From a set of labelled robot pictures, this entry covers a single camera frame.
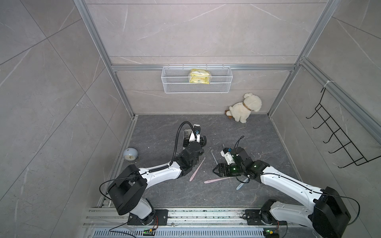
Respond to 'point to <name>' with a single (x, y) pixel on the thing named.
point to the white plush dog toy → (240, 111)
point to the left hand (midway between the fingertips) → (194, 129)
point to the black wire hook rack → (342, 138)
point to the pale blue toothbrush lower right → (241, 184)
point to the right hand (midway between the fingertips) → (218, 171)
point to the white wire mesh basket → (175, 80)
